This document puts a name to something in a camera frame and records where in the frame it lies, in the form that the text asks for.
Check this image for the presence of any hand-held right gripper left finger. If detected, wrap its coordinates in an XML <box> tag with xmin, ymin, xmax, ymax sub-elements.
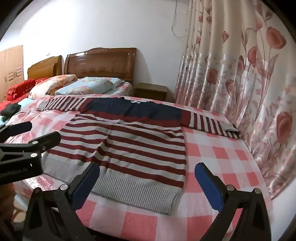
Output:
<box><xmin>23</xmin><ymin>162</ymin><xmax>100</xmax><ymax>241</ymax></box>

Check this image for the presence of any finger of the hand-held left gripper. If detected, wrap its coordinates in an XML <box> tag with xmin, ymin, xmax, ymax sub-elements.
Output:
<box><xmin>0</xmin><ymin>132</ymin><xmax>61</xmax><ymax>165</ymax></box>
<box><xmin>0</xmin><ymin>121</ymin><xmax>33</xmax><ymax>139</ymax></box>

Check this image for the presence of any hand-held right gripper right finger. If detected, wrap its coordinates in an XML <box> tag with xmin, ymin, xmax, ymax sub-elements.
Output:
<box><xmin>194</xmin><ymin>162</ymin><xmax>272</xmax><ymax>241</ymax></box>

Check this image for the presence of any red white striped sweater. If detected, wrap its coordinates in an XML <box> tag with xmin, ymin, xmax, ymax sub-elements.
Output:
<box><xmin>37</xmin><ymin>96</ymin><xmax>241</xmax><ymax>208</ymax></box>

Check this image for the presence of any pink checked bed sheet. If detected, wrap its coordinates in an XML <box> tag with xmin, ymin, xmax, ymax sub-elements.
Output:
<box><xmin>5</xmin><ymin>93</ymin><xmax>273</xmax><ymax>241</ymax></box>

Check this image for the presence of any dark cloth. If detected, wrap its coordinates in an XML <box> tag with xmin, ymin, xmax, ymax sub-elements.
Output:
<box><xmin>1</xmin><ymin>103</ymin><xmax>22</xmax><ymax>116</ymax></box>

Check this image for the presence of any light blue cloth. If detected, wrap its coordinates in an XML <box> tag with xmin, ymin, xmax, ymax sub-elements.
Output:
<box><xmin>0</xmin><ymin>98</ymin><xmax>32</xmax><ymax>122</ymax></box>

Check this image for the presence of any red blanket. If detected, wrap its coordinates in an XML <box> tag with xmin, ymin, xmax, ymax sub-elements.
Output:
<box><xmin>6</xmin><ymin>77</ymin><xmax>50</xmax><ymax>101</ymax></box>

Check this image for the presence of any orange floral pillow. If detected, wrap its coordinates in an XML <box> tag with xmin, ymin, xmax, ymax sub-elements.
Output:
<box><xmin>30</xmin><ymin>74</ymin><xmax>78</xmax><ymax>97</ymax></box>

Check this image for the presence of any small wooden headboard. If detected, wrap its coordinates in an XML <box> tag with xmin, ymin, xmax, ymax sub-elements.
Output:
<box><xmin>27</xmin><ymin>55</ymin><xmax>63</xmax><ymax>80</ymax></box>

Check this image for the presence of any blue floral folded quilt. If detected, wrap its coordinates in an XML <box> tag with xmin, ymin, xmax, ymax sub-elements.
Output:
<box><xmin>55</xmin><ymin>76</ymin><xmax>125</xmax><ymax>96</ymax></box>

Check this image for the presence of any large wooden headboard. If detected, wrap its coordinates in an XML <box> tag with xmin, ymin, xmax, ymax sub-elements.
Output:
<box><xmin>63</xmin><ymin>47</ymin><xmax>137</xmax><ymax>84</ymax></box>

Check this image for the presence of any wooden nightstand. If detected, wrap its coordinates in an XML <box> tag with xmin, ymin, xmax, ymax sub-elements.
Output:
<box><xmin>134</xmin><ymin>83</ymin><xmax>168</xmax><ymax>101</ymax></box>

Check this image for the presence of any pink floral curtain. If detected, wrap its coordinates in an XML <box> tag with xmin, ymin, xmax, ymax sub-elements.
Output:
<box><xmin>173</xmin><ymin>0</ymin><xmax>296</xmax><ymax>201</ymax></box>

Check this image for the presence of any white sheer curtain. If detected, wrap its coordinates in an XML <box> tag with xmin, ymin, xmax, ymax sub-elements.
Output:
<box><xmin>171</xmin><ymin>0</ymin><xmax>193</xmax><ymax>39</ymax></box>

